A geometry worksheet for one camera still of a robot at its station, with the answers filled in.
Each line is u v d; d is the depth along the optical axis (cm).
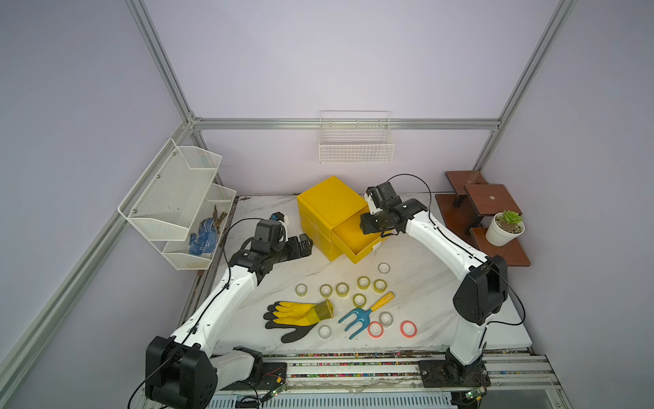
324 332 82
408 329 82
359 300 88
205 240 87
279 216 73
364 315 85
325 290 91
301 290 91
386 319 84
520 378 74
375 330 82
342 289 91
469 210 88
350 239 86
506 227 80
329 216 84
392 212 62
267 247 61
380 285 91
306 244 72
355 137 96
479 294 47
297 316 83
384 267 96
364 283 93
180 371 38
